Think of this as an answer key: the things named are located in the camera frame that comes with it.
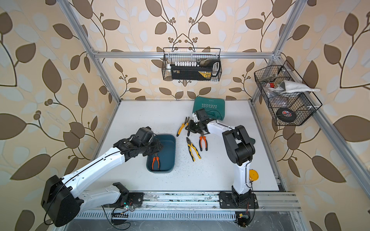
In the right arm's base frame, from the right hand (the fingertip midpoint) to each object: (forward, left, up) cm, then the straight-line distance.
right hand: (186, 127), depth 98 cm
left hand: (-18, +13, +9) cm, 24 cm away
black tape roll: (-11, -51, +24) cm, 58 cm away
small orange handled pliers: (-20, +18, -3) cm, 27 cm away
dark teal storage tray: (-19, +13, -2) cm, 23 cm away
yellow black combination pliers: (-12, -2, -4) cm, 13 cm away
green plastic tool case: (+19, -22, 0) cm, 29 cm away
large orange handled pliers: (-9, -9, -5) cm, 14 cm away
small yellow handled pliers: (+2, +3, 0) cm, 3 cm away
